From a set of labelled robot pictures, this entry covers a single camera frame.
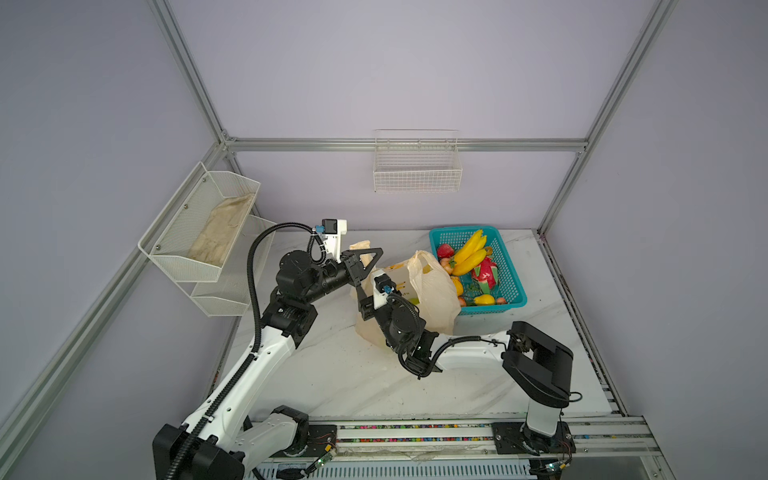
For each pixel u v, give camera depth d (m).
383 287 0.62
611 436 0.76
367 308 0.67
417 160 1.08
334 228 0.59
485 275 0.98
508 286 0.97
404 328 0.58
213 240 0.77
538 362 0.48
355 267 0.57
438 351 0.58
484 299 0.96
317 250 0.59
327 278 0.58
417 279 0.65
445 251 1.05
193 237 0.78
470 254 0.98
